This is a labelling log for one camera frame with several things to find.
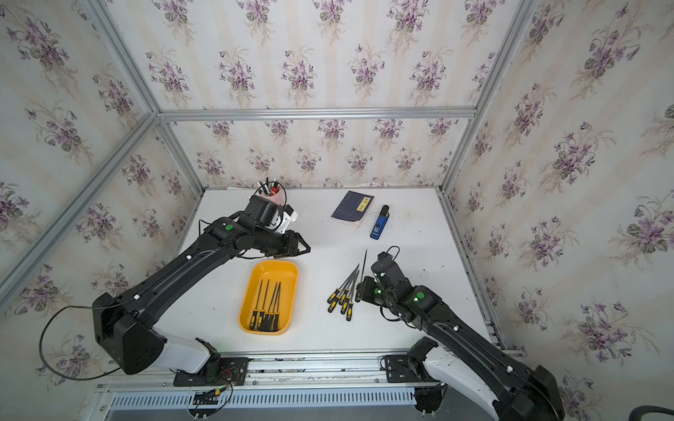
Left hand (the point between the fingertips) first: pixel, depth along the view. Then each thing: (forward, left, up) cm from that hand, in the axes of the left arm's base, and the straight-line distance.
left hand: (307, 252), depth 74 cm
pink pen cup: (+33, +17, -9) cm, 38 cm away
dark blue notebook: (+34, -16, -20) cm, 42 cm away
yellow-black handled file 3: (-11, +12, -21) cm, 27 cm away
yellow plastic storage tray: (+3, +9, -18) cm, 21 cm away
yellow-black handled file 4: (0, -17, -9) cm, 19 cm away
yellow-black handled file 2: (-11, +16, -21) cm, 28 cm away
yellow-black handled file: (-12, +18, -21) cm, 30 cm away
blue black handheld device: (+25, -27, -19) cm, 42 cm away
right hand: (-7, -16, -11) cm, 20 cm away
